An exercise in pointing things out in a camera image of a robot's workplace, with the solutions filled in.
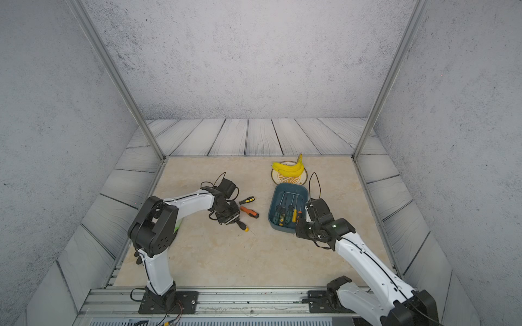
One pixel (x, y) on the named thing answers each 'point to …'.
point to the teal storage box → (287, 205)
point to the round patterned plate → (279, 178)
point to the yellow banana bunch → (290, 171)
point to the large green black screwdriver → (276, 214)
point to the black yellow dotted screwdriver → (295, 212)
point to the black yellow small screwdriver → (247, 200)
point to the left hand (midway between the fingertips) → (243, 219)
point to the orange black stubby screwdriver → (300, 214)
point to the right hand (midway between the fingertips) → (299, 229)
